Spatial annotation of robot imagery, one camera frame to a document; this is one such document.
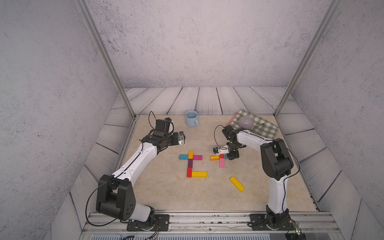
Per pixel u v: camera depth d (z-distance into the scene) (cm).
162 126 65
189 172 91
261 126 112
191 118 111
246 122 111
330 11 72
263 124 114
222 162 94
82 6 70
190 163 94
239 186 85
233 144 79
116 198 42
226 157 89
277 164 54
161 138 64
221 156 96
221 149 87
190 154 99
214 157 96
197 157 96
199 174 89
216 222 75
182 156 97
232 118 119
